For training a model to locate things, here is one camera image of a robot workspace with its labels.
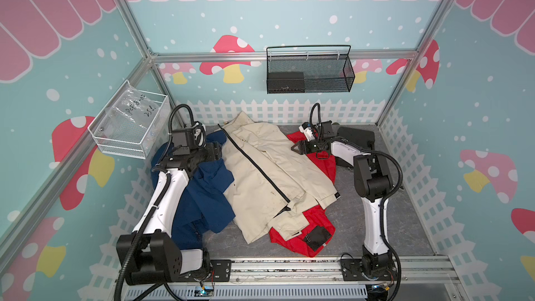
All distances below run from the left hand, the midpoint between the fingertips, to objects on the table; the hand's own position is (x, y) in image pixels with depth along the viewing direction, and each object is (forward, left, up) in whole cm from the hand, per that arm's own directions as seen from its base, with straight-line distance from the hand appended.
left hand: (213, 150), depth 82 cm
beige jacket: (-6, -23, -14) cm, 28 cm away
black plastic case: (+20, -70, -14) cm, 74 cm away
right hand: (+15, -35, -15) cm, 41 cm away
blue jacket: (-18, +2, -11) cm, 21 cm away
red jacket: (-23, -40, -18) cm, 50 cm away
